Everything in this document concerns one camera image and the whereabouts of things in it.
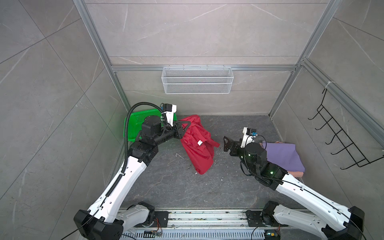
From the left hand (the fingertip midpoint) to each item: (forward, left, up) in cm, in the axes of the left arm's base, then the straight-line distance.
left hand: (189, 119), depth 65 cm
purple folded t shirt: (0, -62, -37) cm, 72 cm away
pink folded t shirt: (-13, -63, -36) cm, 74 cm away
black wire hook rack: (-12, -69, -6) cm, 70 cm away
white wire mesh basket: (+44, -6, -8) cm, 46 cm away
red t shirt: (-8, -4, -10) cm, 13 cm away
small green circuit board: (-41, -39, -39) cm, 68 cm away
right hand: (-3, -21, -11) cm, 23 cm away
